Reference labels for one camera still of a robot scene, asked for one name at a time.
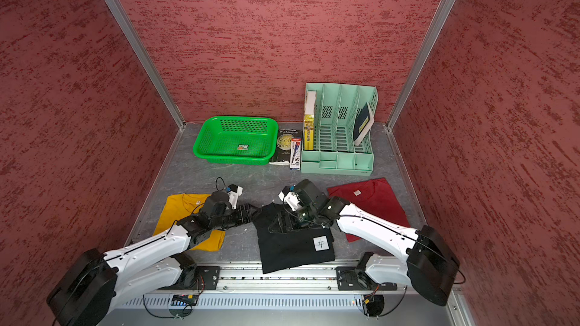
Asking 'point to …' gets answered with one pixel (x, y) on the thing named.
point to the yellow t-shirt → (180, 205)
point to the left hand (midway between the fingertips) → (256, 216)
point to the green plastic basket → (236, 140)
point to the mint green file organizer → (338, 129)
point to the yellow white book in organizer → (310, 102)
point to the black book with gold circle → (286, 146)
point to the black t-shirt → (297, 248)
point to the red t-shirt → (374, 196)
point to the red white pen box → (295, 154)
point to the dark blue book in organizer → (363, 122)
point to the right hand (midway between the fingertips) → (279, 235)
